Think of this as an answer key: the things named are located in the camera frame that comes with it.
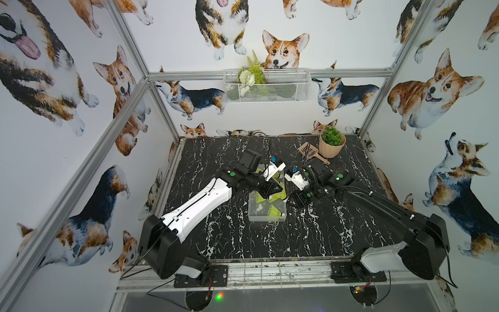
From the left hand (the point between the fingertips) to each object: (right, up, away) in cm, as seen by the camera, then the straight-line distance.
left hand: (283, 187), depth 74 cm
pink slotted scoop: (+20, +14, +41) cm, 48 cm away
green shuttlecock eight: (-1, -2, -3) cm, 4 cm away
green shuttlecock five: (-4, -13, +12) cm, 17 cm away
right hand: (+3, -5, +3) cm, 7 cm away
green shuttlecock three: (-9, -8, +19) cm, 23 cm away
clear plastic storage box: (-10, -14, +16) cm, 24 cm away
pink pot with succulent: (+28, +19, +28) cm, 44 cm away
